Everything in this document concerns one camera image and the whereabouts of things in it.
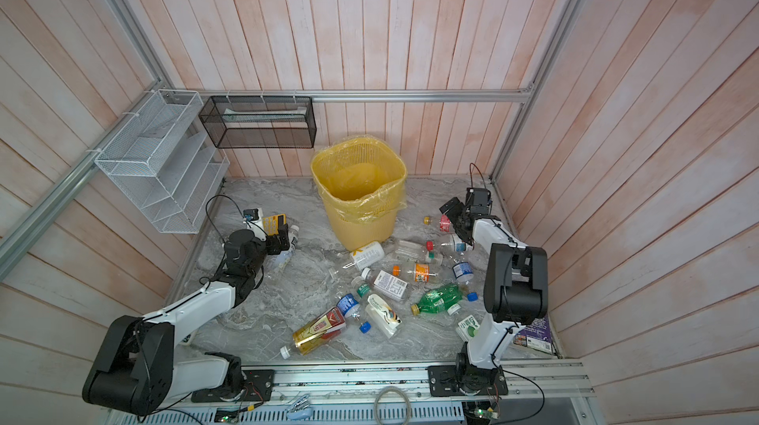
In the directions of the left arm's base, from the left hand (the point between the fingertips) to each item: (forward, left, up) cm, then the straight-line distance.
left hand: (274, 229), depth 89 cm
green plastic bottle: (-18, -52, -9) cm, 56 cm away
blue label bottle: (-11, -59, -8) cm, 60 cm away
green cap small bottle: (-15, -27, -8) cm, 32 cm away
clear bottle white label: (-5, -28, -6) cm, 29 cm away
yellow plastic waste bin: (+22, -27, -2) cm, 34 cm away
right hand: (+10, -57, -4) cm, 58 cm away
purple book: (-28, -76, -10) cm, 81 cm away
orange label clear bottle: (-11, -45, -8) cm, 47 cm away
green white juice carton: (-26, -57, -10) cm, 63 cm away
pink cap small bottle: (+9, -55, -8) cm, 57 cm away
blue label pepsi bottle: (-21, -24, -8) cm, 33 cm away
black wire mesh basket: (+39, +11, +12) cm, 42 cm away
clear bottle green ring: (-2, -42, -10) cm, 43 cm away
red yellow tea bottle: (-29, -15, -7) cm, 33 cm away
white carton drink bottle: (-23, -33, -7) cm, 41 cm away
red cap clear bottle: (0, -57, -9) cm, 58 cm away
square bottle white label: (-14, -35, -10) cm, 39 cm away
